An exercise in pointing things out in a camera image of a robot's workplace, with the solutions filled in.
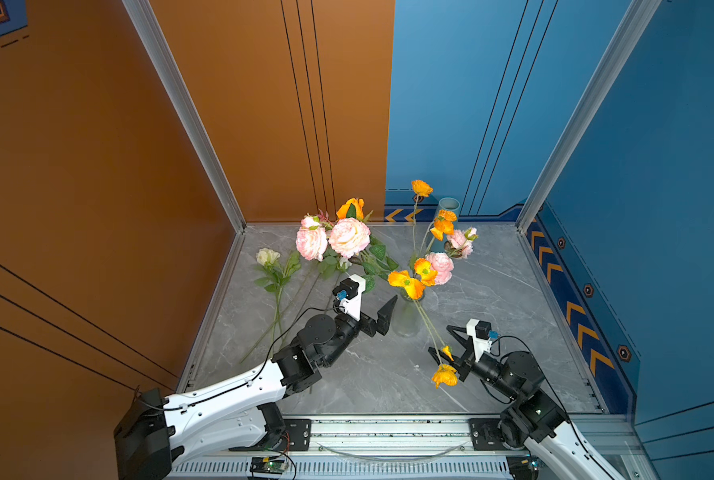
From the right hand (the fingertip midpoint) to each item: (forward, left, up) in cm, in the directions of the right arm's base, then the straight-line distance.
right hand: (437, 341), depth 74 cm
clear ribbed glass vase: (+11, +6, -7) cm, 15 cm away
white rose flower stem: (+31, +50, -13) cm, 60 cm away
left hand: (+7, +15, +15) cm, 22 cm away
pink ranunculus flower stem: (+16, -5, +18) cm, 25 cm away
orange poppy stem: (-12, +3, +13) cm, 18 cm away
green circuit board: (-24, +42, -15) cm, 50 cm away
